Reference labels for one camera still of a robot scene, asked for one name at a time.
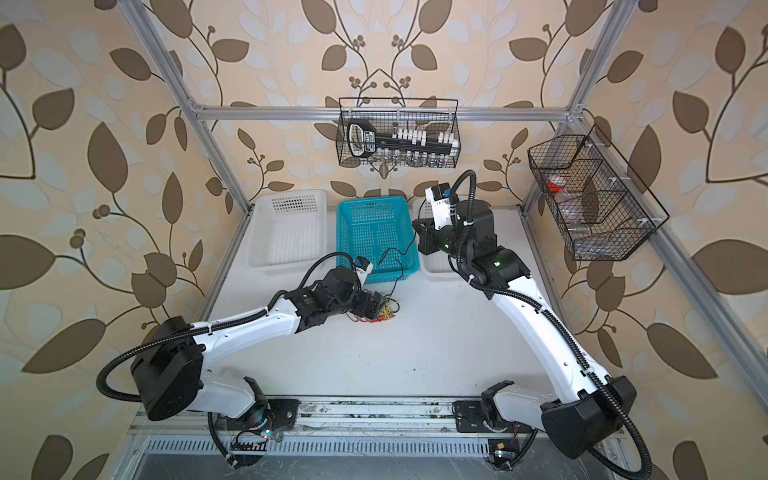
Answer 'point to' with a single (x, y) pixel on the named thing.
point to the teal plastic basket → (377, 230)
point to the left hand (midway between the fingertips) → (377, 293)
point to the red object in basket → (556, 183)
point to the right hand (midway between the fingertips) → (417, 224)
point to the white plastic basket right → (432, 267)
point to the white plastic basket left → (288, 233)
